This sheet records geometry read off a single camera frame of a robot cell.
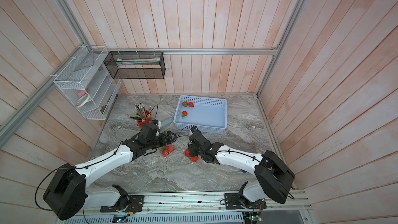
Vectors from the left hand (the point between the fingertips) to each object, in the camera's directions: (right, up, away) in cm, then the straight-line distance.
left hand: (170, 140), depth 85 cm
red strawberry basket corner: (+6, +21, +26) cm, 34 cm away
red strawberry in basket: (+6, +14, +21) cm, 26 cm away
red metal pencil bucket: (-17, +10, +8) cm, 21 cm away
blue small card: (+30, -4, -34) cm, 46 cm away
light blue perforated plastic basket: (+24, +13, +23) cm, 36 cm away
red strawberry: (+9, -8, +3) cm, 13 cm away
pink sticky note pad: (-48, +26, -3) cm, 54 cm away
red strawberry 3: (+11, +20, +27) cm, 35 cm away
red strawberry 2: (+13, -11, 0) cm, 17 cm away
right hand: (+12, -4, +1) cm, 12 cm away
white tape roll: (-47, +22, -3) cm, 52 cm away
